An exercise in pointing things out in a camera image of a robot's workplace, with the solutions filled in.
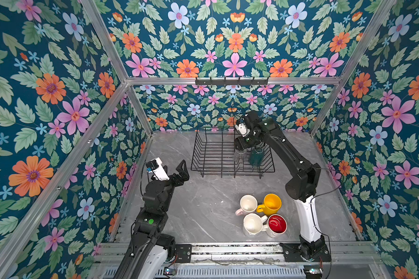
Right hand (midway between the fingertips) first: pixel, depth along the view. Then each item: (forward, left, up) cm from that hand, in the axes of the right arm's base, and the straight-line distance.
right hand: (242, 143), depth 89 cm
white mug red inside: (-36, -15, -18) cm, 43 cm away
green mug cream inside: (0, -9, -12) cm, 15 cm away
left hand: (-19, +28, +11) cm, 36 cm away
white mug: (-35, -4, -16) cm, 39 cm away
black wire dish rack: (+8, +16, -19) cm, 26 cm away
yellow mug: (-26, -14, -18) cm, 34 cm away
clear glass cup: (0, 0, -12) cm, 12 cm away
